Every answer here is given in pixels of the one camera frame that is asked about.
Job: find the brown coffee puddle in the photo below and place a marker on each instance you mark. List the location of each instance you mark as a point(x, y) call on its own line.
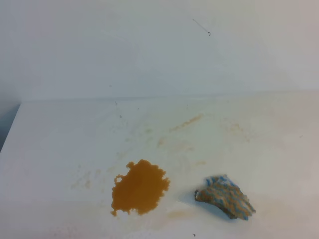
point(140, 190)

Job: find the blue and tan striped rag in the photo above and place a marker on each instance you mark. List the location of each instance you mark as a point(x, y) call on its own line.
point(221, 192)

